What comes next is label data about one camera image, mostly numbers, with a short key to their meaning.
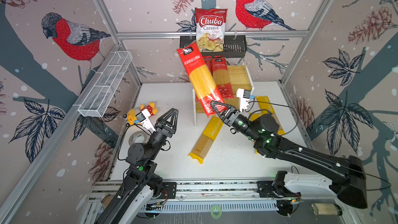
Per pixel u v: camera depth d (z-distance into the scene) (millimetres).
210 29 852
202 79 552
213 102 543
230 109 519
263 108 1063
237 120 519
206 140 893
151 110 985
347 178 398
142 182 510
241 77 796
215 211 685
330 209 658
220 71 777
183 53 566
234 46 946
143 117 545
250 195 732
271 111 1079
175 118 561
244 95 534
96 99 719
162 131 535
